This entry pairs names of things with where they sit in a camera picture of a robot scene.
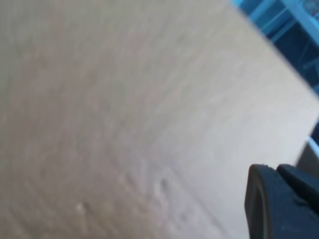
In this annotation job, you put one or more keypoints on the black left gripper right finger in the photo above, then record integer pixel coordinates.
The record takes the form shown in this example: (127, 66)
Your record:
(292, 213)

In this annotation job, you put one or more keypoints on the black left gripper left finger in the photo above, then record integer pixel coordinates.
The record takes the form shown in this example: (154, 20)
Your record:
(260, 180)

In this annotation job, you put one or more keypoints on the upper brown cardboard shoebox shell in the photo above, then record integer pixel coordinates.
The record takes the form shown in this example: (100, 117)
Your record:
(139, 119)

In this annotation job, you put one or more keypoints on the blue plastic crate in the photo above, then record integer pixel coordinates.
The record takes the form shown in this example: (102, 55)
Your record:
(292, 26)

